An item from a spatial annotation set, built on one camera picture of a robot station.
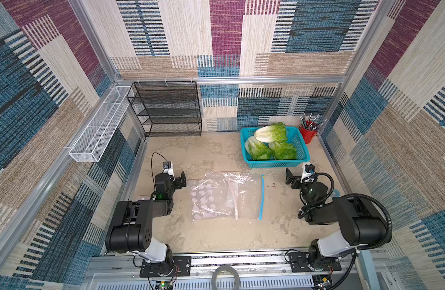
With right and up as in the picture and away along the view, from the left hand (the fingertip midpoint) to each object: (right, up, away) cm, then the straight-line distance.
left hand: (174, 172), depth 94 cm
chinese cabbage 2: (+44, +12, +6) cm, 46 cm away
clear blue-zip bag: (+37, -10, 0) cm, 39 cm away
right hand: (+62, +2, -4) cm, 62 cm away
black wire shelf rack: (-8, +36, +14) cm, 39 cm away
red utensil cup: (+74, +21, +13) cm, 78 cm away
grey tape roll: (+26, -36, -21) cm, 49 cm away
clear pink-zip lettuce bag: (+23, -11, -3) cm, 25 cm away
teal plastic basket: (+67, +20, +15) cm, 71 cm away
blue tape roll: (+83, -11, 0) cm, 84 cm away
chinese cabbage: (+57, +11, +5) cm, 59 cm away
